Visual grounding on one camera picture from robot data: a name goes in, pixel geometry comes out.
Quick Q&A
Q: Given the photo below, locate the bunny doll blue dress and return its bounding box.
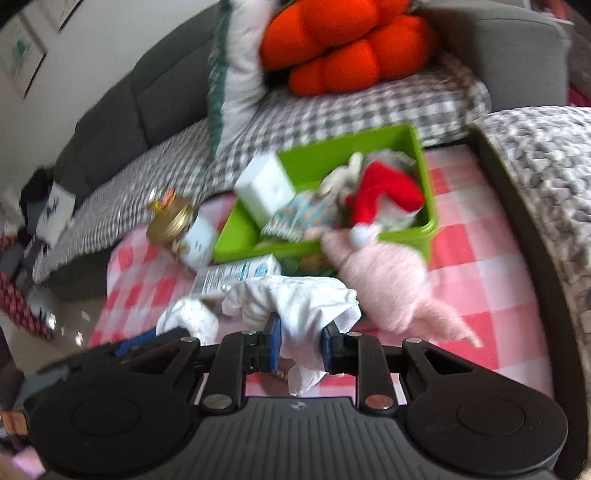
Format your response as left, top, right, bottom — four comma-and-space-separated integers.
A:
261, 152, 365, 241

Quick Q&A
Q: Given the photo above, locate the milk carton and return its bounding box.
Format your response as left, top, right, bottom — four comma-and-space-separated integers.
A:
191, 254, 282, 298

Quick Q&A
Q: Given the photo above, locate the red santa hat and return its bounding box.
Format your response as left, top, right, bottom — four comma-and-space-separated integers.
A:
345, 161, 426, 247

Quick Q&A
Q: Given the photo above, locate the white printed bag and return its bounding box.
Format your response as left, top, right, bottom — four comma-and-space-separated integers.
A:
36, 181, 77, 243

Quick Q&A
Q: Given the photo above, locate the dark ottoman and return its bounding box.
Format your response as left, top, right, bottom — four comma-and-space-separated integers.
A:
466, 122, 571, 416

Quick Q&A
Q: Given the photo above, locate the grey quilted blanket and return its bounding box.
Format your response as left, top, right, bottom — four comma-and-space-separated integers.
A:
471, 106, 591, 462

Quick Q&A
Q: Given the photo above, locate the white foam block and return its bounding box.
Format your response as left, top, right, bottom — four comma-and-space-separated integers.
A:
235, 154, 296, 220

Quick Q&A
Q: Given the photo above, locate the teal and white pillow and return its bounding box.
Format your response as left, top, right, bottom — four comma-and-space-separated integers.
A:
207, 0, 273, 155

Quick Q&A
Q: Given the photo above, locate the white cloth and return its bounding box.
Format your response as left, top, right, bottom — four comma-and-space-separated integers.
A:
157, 276, 362, 398

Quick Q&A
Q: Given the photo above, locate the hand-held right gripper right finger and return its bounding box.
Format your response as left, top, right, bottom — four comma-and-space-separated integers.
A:
322, 320, 468, 412

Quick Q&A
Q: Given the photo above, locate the tin can yellow label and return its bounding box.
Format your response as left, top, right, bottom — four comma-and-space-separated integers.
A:
147, 185, 181, 214

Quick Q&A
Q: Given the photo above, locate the pink plush toy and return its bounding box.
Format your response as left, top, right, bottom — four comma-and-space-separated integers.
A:
321, 222, 483, 349

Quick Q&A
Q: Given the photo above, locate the green plastic box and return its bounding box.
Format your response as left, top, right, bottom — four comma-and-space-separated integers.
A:
213, 124, 438, 278

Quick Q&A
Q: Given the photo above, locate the cookie jar gold lid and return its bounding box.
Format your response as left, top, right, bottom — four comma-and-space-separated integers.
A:
147, 196, 220, 269

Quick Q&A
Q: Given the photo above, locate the red patterned cloth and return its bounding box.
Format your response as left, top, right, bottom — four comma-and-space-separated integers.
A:
0, 272, 54, 342

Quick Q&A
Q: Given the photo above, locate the framed wall picture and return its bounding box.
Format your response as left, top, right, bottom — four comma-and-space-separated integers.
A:
0, 11, 47, 100
34, 0, 84, 33

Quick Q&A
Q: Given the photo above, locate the grey checked sofa cover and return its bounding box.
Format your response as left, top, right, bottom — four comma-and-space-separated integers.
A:
32, 51, 492, 284

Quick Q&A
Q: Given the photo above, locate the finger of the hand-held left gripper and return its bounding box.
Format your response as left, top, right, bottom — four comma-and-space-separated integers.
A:
37, 325, 192, 377

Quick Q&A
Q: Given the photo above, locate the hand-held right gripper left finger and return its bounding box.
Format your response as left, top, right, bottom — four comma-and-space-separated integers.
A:
124, 314, 283, 412

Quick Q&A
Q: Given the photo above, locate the red white checked tablecloth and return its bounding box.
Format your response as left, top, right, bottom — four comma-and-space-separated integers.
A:
88, 143, 555, 398

